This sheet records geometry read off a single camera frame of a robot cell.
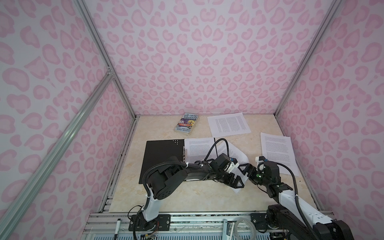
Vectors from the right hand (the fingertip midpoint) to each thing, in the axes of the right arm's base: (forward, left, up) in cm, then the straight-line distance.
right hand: (241, 168), depth 84 cm
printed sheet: (+17, +26, -7) cm, 32 cm away
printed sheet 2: (+13, +2, -3) cm, 13 cm away
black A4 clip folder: (+14, +52, -7) cm, 55 cm away
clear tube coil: (-25, +1, -2) cm, 25 cm away
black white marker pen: (-29, +62, -5) cm, 69 cm away
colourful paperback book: (+38, +34, -5) cm, 51 cm away
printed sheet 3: (+38, +3, -7) cm, 39 cm away
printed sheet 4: (+18, -30, -8) cm, 36 cm away
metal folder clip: (+14, +34, -5) cm, 38 cm away
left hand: (-8, +2, -2) cm, 8 cm away
